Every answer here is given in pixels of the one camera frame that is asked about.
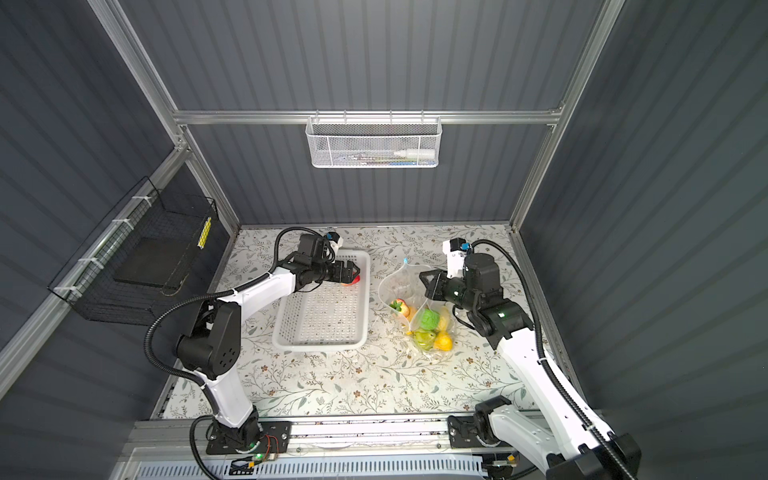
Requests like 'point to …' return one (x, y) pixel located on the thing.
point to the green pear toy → (425, 339)
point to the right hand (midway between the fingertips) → (423, 277)
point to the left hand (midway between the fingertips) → (348, 267)
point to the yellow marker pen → (204, 233)
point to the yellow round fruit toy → (443, 341)
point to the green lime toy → (429, 319)
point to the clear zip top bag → (406, 300)
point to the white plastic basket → (331, 317)
